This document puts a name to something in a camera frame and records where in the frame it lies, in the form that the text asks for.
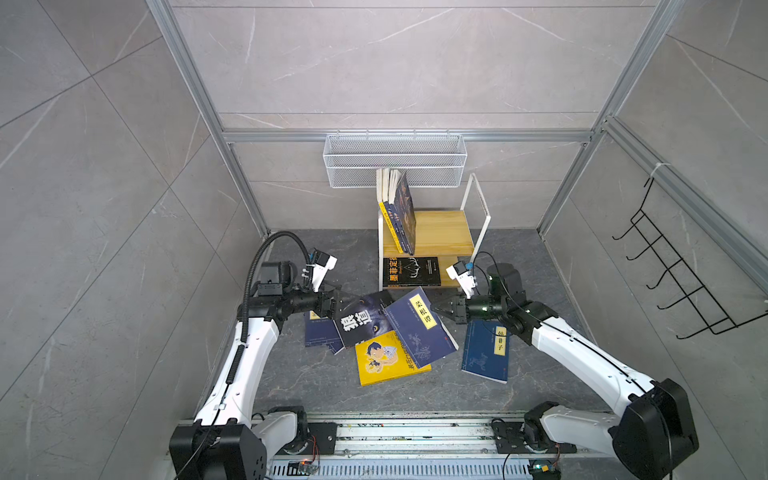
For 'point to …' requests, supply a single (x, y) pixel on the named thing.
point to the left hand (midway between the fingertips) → (345, 287)
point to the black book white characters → (363, 318)
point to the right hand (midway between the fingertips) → (434, 305)
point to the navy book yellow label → (420, 327)
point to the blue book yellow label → (486, 350)
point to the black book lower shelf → (411, 272)
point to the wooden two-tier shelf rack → (441, 237)
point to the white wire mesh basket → (430, 161)
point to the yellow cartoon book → (385, 358)
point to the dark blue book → (321, 331)
